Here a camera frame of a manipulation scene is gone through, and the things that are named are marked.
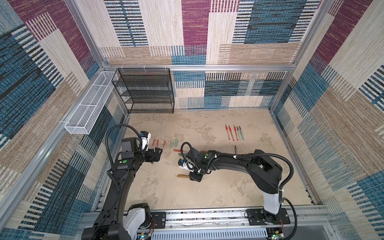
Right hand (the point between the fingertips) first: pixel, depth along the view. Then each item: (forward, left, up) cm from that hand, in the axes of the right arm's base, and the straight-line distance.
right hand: (194, 176), depth 87 cm
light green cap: (+24, +14, 0) cm, 28 cm away
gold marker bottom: (+1, +8, 0) cm, 8 cm away
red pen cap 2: (+24, +24, 0) cm, 34 cm away
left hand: (+10, +22, +16) cm, 29 cm away
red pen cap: (+26, +27, 0) cm, 37 cm away
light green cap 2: (+23, +12, 0) cm, 26 cm away
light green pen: (+30, -32, 0) cm, 44 cm away
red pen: (+32, -24, -1) cm, 40 cm away
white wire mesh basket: (+30, +67, +19) cm, 76 cm away
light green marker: (+30, -34, 0) cm, 45 cm away
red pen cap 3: (+23, +20, 0) cm, 31 cm away
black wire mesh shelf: (+57, +33, +18) cm, 68 cm away
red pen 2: (+33, -26, 0) cm, 42 cm away
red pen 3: (+33, -30, 0) cm, 44 cm away
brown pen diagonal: (+17, -27, 0) cm, 32 cm away
